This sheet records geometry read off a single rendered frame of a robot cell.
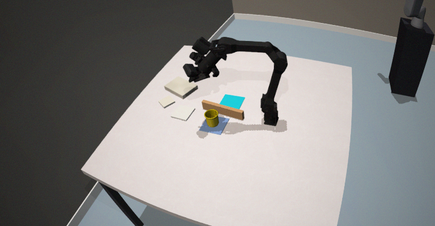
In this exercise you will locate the beige flat square block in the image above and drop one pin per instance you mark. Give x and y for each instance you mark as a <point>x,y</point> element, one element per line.
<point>180,87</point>

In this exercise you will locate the small beige flat block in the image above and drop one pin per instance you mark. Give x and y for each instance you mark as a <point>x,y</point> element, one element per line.
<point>167,101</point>

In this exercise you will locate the yellow cup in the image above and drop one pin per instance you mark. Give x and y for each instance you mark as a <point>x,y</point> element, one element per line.
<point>212,118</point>

